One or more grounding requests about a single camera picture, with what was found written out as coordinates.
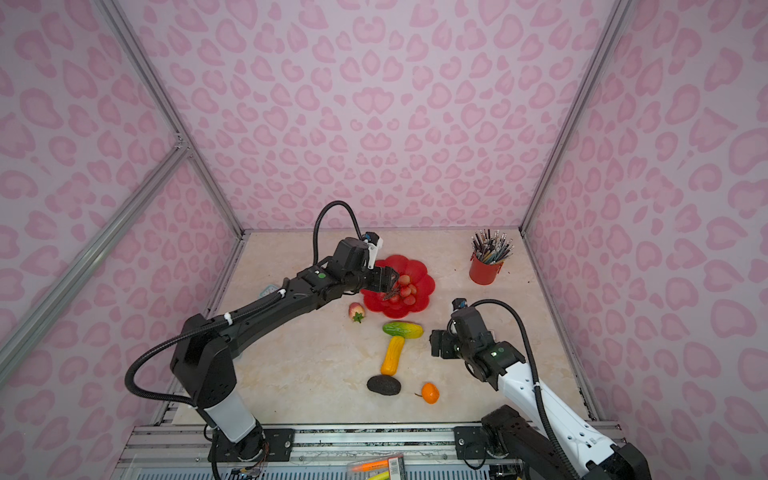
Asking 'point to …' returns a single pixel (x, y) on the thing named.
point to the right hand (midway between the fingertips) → (445, 335)
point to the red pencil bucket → (482, 273)
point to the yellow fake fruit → (393, 356)
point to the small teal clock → (268, 289)
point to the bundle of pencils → (492, 247)
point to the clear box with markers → (377, 468)
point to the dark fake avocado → (384, 384)
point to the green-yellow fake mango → (404, 329)
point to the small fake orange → (430, 393)
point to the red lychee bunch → (407, 291)
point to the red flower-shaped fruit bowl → (416, 271)
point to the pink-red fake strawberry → (356, 311)
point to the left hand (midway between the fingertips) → (392, 269)
